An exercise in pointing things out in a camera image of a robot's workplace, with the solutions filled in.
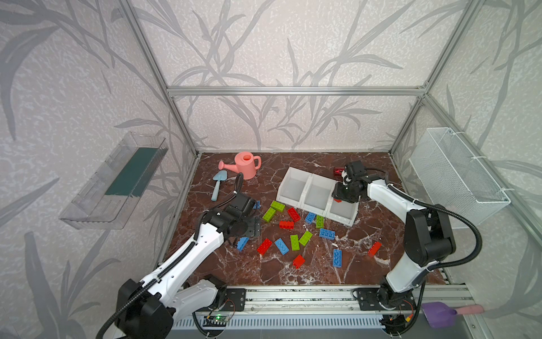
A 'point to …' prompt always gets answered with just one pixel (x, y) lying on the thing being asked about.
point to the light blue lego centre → (281, 246)
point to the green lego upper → (278, 205)
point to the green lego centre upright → (295, 243)
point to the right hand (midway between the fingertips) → (335, 188)
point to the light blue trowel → (220, 176)
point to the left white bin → (292, 188)
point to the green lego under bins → (320, 221)
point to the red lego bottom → (298, 261)
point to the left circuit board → (214, 320)
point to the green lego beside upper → (269, 215)
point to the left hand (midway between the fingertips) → (252, 222)
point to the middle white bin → (317, 194)
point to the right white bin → (344, 212)
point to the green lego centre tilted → (305, 237)
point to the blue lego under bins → (310, 217)
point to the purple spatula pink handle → (440, 316)
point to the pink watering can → (245, 164)
